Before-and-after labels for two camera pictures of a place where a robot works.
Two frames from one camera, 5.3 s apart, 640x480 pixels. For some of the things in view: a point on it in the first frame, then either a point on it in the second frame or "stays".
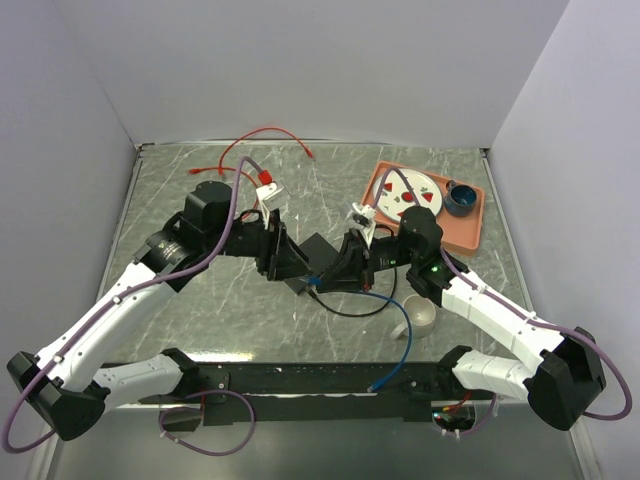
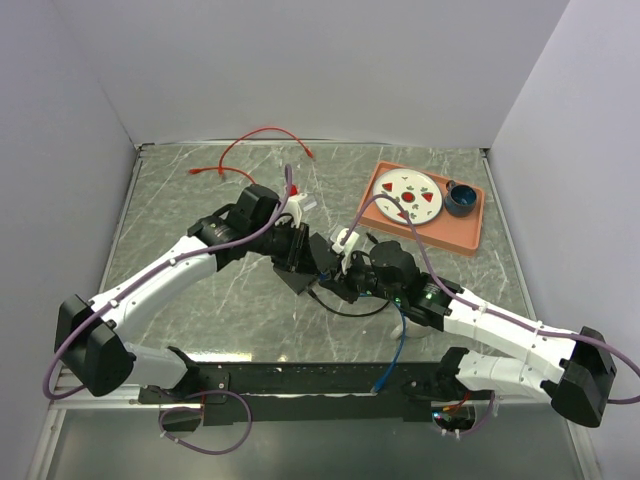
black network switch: (320, 254) stays
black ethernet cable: (362, 313) stays
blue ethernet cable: (316, 281) → (397, 352)
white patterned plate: (398, 196) stays
